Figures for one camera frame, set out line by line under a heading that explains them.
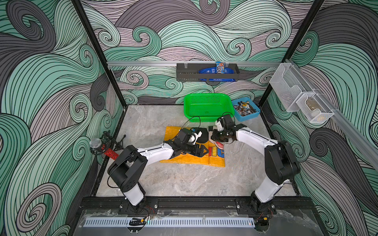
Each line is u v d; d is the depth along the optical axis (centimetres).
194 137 73
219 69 90
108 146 74
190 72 95
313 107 66
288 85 78
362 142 52
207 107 121
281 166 47
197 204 75
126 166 49
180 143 70
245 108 118
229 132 68
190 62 92
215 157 89
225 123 74
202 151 76
